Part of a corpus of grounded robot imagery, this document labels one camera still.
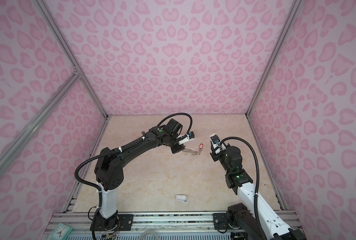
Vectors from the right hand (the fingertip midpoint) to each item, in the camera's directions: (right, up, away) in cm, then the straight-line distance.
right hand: (215, 139), depth 78 cm
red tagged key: (-5, -7, +24) cm, 25 cm away
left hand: (-16, -3, +10) cm, 19 cm away
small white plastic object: (-17, -32, +2) cm, 36 cm away
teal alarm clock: (-73, -43, -8) cm, 85 cm away
